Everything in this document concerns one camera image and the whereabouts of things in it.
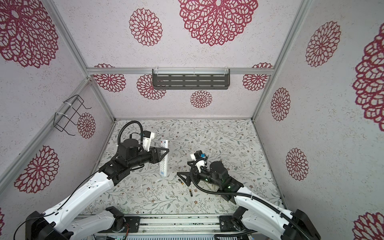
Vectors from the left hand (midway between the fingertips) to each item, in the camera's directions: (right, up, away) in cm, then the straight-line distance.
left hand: (165, 152), depth 74 cm
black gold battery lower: (+13, -24, +9) cm, 29 cm away
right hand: (+9, -6, -3) cm, 11 cm away
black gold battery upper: (+6, -19, +13) cm, 24 cm away
